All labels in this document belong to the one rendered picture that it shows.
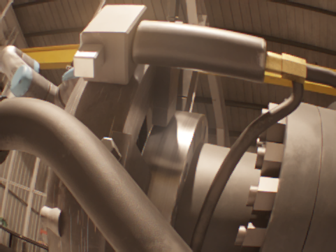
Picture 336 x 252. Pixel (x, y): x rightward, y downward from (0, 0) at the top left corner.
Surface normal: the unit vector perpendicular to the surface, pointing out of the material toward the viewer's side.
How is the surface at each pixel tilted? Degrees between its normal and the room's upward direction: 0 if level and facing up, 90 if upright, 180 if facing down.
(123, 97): 79
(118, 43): 157
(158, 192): 92
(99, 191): 101
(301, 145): 72
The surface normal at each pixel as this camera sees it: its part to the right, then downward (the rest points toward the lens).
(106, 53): -0.22, 0.65
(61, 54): -0.18, -0.45
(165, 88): -0.21, 0.39
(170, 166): -0.04, -0.59
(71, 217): -0.16, -0.12
